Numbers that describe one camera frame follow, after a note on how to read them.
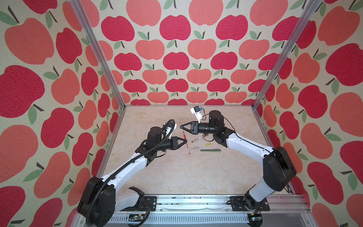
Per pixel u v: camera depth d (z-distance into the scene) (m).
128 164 0.51
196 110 0.72
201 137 1.01
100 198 0.41
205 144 0.98
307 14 0.72
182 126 0.75
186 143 0.75
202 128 0.69
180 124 0.75
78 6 0.69
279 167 0.47
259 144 0.52
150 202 0.75
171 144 0.69
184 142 0.76
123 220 0.70
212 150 0.94
